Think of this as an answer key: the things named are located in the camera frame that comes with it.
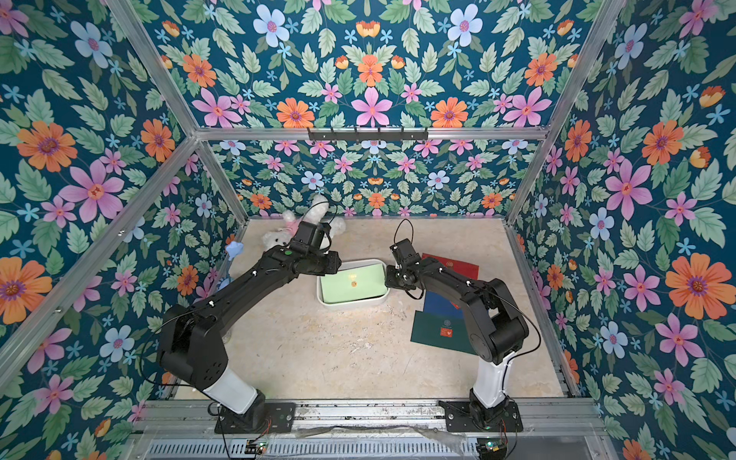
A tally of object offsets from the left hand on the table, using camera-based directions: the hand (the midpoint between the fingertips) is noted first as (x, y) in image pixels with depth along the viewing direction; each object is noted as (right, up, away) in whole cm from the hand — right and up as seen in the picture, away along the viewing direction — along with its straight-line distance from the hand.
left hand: (341, 259), depth 87 cm
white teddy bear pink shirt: (-24, +8, +14) cm, 29 cm away
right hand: (+15, -7, +7) cm, 18 cm away
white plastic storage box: (+4, -14, +3) cm, 15 cm away
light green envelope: (+3, -9, +9) cm, 13 cm away
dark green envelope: (+31, -23, +1) cm, 39 cm away
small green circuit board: (+41, -47, -16) cm, 64 cm away
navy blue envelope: (+31, -16, +9) cm, 36 cm away
